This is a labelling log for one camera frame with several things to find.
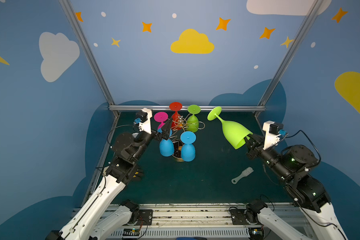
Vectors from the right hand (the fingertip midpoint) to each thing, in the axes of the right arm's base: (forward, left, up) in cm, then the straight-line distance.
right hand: (246, 130), depth 57 cm
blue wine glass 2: (+3, +22, -20) cm, 30 cm away
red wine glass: (+15, +29, -13) cm, 35 cm away
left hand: (+5, +34, +2) cm, 35 cm away
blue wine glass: (+4, +33, -22) cm, 40 cm away
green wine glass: (+20, +20, -20) cm, 34 cm away
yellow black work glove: (-5, +51, -41) cm, 65 cm away
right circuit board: (-29, -14, -46) cm, 56 cm away
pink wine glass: (+17, +37, -12) cm, 42 cm away
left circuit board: (-32, +49, -44) cm, 73 cm away
